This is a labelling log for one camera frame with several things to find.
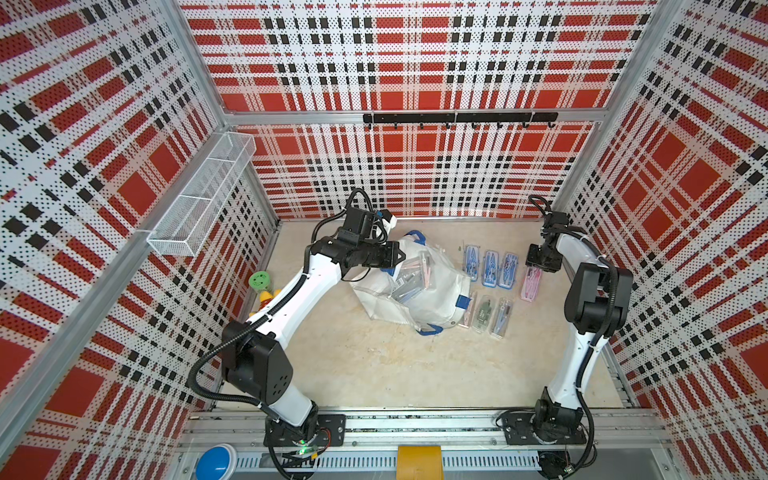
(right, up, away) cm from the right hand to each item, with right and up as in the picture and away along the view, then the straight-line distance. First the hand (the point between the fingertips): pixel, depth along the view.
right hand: (539, 263), depth 99 cm
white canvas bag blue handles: (-38, -9, -4) cm, 40 cm away
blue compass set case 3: (-9, -3, +5) cm, 10 cm away
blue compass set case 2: (-15, -2, +5) cm, 16 cm away
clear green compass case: (-22, -18, -7) cm, 29 cm away
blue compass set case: (-21, +2, +9) cm, 23 cm away
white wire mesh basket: (-114, +12, -9) cm, 115 cm away
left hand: (-45, +3, -20) cm, 50 cm away
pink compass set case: (-3, -7, -1) cm, 8 cm away
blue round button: (-91, -45, -31) cm, 106 cm away
